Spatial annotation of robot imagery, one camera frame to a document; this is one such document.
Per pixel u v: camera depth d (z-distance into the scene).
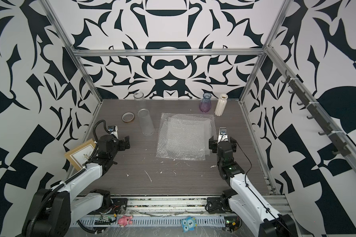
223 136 0.69
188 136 0.99
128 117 1.09
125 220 0.69
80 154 0.77
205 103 1.07
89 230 0.69
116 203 0.75
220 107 1.04
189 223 0.69
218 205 0.75
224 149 0.61
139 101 0.97
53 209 0.41
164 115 1.09
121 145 0.79
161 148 0.91
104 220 0.69
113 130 0.76
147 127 1.01
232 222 0.71
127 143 0.81
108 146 0.66
